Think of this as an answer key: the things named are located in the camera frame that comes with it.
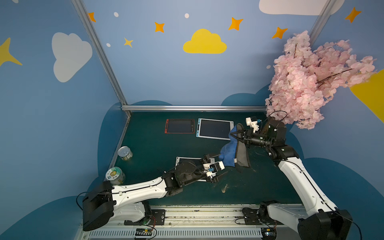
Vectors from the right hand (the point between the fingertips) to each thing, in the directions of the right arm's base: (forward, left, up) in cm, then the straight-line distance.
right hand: (232, 133), depth 70 cm
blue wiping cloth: (-8, -1, -2) cm, 9 cm away
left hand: (-11, +5, -4) cm, 13 cm away
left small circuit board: (-39, +41, -33) cm, 65 cm away
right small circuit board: (-35, -22, -34) cm, 54 cm away
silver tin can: (0, +62, -25) cm, 67 cm away
